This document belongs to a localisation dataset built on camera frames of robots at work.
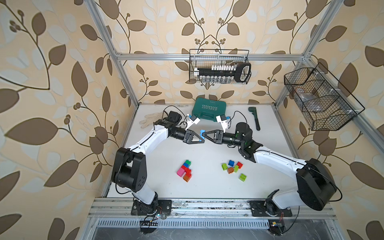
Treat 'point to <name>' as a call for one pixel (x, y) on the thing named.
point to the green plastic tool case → (208, 109)
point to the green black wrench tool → (253, 110)
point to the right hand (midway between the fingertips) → (203, 135)
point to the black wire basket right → (327, 105)
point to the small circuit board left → (149, 226)
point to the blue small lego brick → (186, 165)
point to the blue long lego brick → (202, 131)
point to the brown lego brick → (230, 170)
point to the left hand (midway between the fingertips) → (199, 140)
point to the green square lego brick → (188, 162)
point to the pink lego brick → (180, 172)
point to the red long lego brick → (187, 171)
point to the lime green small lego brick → (242, 177)
